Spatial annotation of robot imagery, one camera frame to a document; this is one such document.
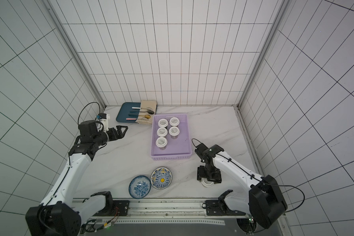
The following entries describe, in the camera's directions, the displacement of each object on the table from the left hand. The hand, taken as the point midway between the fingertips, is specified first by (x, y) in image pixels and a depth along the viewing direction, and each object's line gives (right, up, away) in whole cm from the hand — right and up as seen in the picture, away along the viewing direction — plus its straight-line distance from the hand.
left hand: (121, 131), depth 80 cm
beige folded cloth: (+4, +19, +39) cm, 44 cm away
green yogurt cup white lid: (+21, +4, +21) cm, 30 cm away
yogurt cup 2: (+21, -2, +16) cm, 26 cm away
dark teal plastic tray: (-11, +12, +39) cm, 42 cm away
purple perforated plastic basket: (+33, -13, +13) cm, 37 cm away
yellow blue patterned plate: (+22, -27, +2) cm, 35 cm away
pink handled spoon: (-5, +6, +32) cm, 33 cm away
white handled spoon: (+7, +15, +38) cm, 41 cm away
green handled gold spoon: (+7, +8, +33) cm, 35 cm away
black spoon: (+8, +13, +37) cm, 40 cm away
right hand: (+45, -27, -2) cm, 52 cm away
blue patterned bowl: (+11, -31, -1) cm, 33 cm away
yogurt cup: (+29, +5, +21) cm, 36 cm away
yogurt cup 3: (+29, -2, +15) cm, 33 cm away
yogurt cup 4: (+22, -8, +10) cm, 25 cm away
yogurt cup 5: (+47, -27, -6) cm, 54 cm away
